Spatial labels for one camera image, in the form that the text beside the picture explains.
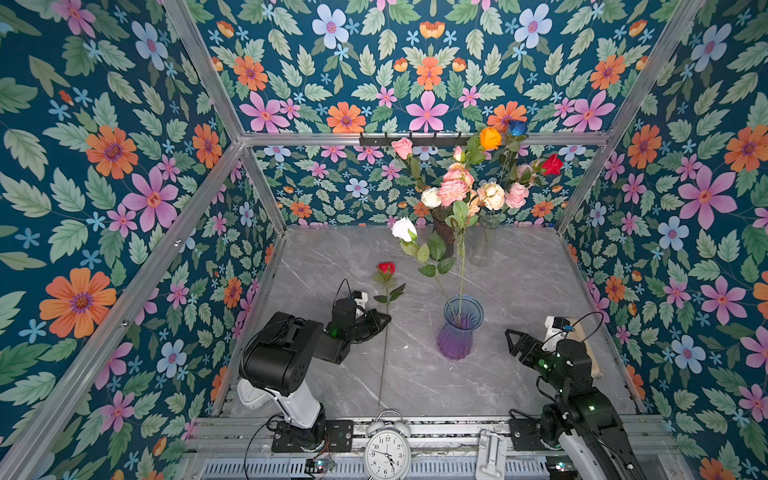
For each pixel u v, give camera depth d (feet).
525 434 2.41
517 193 2.75
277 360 1.55
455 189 2.11
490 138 2.78
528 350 2.27
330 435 2.41
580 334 2.84
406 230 2.06
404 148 2.71
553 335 2.19
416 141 3.06
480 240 3.34
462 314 2.57
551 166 2.62
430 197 2.31
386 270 3.33
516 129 2.78
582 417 1.82
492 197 2.36
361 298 2.92
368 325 2.75
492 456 2.26
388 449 2.26
